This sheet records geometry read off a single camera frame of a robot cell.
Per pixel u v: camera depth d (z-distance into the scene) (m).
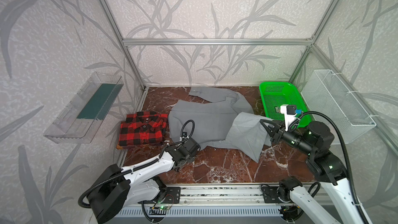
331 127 0.50
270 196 0.72
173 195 0.73
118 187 0.40
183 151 0.65
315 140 0.45
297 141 0.51
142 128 0.89
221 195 0.75
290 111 0.52
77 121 0.63
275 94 1.15
